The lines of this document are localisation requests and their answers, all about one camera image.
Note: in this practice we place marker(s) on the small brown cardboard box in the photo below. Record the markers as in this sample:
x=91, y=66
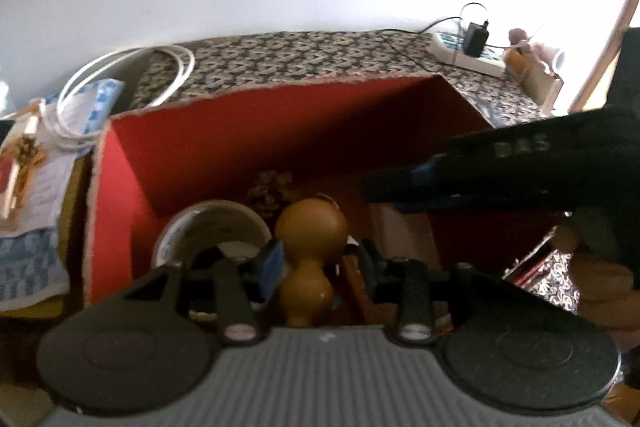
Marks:
x=542, y=87

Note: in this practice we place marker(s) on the printed paper sheet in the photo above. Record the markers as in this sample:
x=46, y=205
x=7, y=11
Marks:
x=47, y=192

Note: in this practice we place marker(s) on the pine cone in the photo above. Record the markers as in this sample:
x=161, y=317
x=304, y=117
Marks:
x=267, y=197

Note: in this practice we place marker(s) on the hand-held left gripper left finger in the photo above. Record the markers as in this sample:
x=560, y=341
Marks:
x=270, y=267

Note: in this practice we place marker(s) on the small blue white packet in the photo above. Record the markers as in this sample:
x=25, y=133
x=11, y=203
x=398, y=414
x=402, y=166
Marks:
x=100, y=97

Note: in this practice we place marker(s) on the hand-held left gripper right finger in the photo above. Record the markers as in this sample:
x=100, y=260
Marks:
x=367, y=262

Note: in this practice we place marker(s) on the white tube roll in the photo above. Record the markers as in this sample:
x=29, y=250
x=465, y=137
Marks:
x=557, y=58

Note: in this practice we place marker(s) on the large blue white patterned cloth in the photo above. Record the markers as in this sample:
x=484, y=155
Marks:
x=30, y=267

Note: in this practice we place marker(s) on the pink plush toy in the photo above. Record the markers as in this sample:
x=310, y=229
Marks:
x=517, y=36

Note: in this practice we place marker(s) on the brown gourd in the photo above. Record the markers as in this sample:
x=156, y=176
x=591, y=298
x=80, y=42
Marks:
x=310, y=227

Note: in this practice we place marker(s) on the clear tape roll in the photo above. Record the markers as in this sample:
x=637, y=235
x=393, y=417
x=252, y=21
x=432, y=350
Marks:
x=220, y=217

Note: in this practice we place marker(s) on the white power strip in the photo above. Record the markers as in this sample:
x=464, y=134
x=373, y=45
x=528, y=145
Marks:
x=480, y=64

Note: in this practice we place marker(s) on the red cardboard box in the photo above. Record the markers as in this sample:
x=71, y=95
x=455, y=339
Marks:
x=300, y=132

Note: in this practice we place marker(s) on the black charger adapter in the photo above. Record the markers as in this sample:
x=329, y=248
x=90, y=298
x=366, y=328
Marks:
x=476, y=39

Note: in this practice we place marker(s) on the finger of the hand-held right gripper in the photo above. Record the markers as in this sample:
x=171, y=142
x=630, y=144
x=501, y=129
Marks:
x=400, y=194
x=525, y=157

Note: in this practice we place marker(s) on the wooden picture frame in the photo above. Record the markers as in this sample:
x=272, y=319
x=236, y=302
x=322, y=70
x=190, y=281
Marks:
x=15, y=177

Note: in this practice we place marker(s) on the person's right hand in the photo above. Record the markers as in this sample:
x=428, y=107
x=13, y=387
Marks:
x=597, y=282

